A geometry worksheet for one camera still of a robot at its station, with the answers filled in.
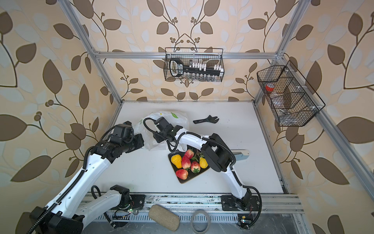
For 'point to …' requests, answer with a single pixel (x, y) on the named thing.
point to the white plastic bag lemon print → (173, 118)
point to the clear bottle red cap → (278, 101)
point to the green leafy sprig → (197, 156)
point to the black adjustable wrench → (210, 119)
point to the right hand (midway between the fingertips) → (157, 134)
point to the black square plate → (192, 175)
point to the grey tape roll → (209, 221)
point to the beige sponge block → (164, 217)
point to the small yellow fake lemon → (203, 163)
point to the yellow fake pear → (176, 159)
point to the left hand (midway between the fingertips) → (145, 139)
